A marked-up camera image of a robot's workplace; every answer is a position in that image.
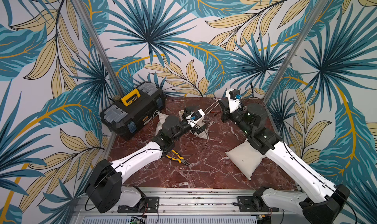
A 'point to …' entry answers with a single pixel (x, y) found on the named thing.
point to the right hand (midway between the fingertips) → (210, 105)
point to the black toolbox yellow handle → (125, 116)
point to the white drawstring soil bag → (204, 134)
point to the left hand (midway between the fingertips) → (202, 112)
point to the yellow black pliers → (180, 159)
